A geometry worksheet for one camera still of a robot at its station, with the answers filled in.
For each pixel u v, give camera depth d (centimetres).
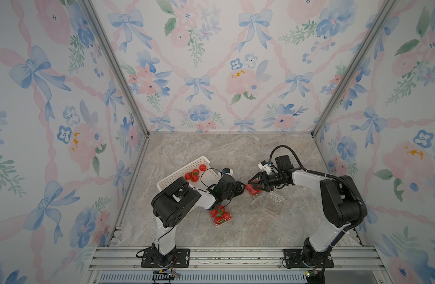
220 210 84
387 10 69
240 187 91
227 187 74
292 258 74
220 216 83
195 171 98
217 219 82
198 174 100
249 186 92
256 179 85
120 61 86
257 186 88
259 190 90
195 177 97
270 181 82
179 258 74
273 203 90
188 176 97
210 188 77
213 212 84
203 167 100
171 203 51
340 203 48
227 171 87
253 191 90
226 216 82
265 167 88
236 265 73
